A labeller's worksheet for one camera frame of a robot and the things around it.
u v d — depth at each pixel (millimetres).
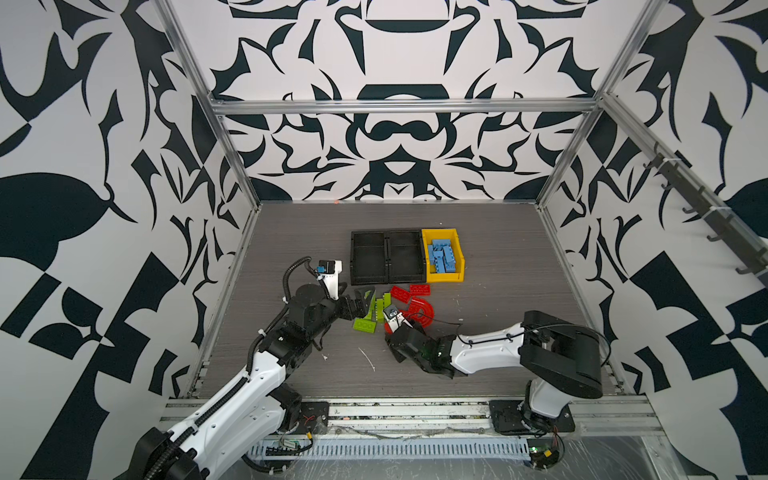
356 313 699
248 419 574
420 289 957
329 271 674
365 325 892
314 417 737
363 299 689
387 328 776
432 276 965
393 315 746
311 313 614
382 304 906
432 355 658
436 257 1000
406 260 1080
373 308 892
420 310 915
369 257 1048
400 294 939
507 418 743
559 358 456
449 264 991
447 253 991
